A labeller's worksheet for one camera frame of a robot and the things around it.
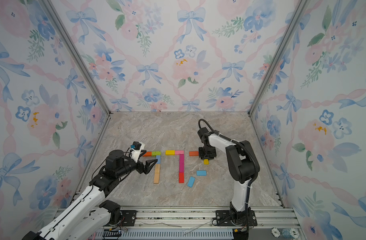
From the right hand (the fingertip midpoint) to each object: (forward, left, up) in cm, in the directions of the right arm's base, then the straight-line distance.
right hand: (206, 157), depth 96 cm
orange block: (+3, +8, 0) cm, 8 cm away
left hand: (-8, +30, +18) cm, 36 cm away
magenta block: (0, +16, 0) cm, 16 cm away
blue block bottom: (-16, +10, +1) cm, 18 cm away
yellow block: (+3, +23, 0) cm, 24 cm away
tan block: (-14, +30, +2) cm, 33 cm away
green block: (+2, +32, +1) cm, 32 cm away
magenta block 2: (-6, +15, 0) cm, 17 cm away
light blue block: (-1, +30, +1) cm, 30 cm away
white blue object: (-40, -34, +6) cm, 53 cm away
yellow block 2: (-3, 0, +1) cm, 4 cm away
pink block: (+3, +18, +1) cm, 19 cm away
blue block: (-10, +3, +1) cm, 11 cm away
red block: (-14, +15, 0) cm, 21 cm away
